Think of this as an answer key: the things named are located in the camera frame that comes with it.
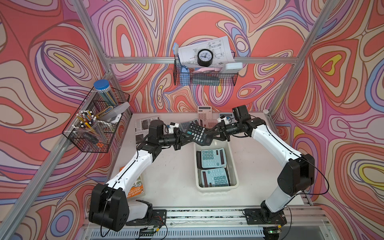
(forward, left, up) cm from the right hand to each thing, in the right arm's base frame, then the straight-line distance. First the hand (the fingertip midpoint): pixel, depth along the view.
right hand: (209, 137), depth 75 cm
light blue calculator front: (-13, -3, -20) cm, 24 cm away
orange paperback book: (-18, +39, -19) cm, 47 cm away
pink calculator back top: (+36, -2, -22) cm, 42 cm away
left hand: (-2, +8, +3) cm, 9 cm away
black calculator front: (+1, +5, -20) cm, 21 cm away
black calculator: (+1, +5, +1) cm, 5 cm away
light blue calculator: (+11, -12, +4) cm, 16 cm away
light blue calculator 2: (-2, -3, -18) cm, 19 cm away
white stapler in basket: (+8, +46, +10) cm, 48 cm away
